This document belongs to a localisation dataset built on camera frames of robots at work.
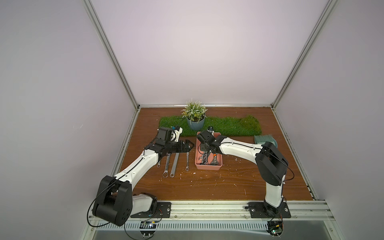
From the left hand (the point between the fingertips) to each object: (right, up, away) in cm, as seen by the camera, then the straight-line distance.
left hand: (189, 144), depth 83 cm
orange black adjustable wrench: (+15, -10, +7) cm, 20 cm away
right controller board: (+42, -38, -13) cm, 58 cm away
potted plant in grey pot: (+3, +19, +11) cm, 22 cm away
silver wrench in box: (-19, -14, +6) cm, 25 cm away
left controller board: (-20, -40, -11) cm, 46 cm away
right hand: (+9, 0, +9) cm, 13 cm away
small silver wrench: (-1, -15, +4) cm, 16 cm away
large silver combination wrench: (-10, -17, +2) cm, 20 cm away
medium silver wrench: (-14, -17, +2) cm, 23 cm away
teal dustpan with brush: (+48, +1, +16) cm, 50 cm away
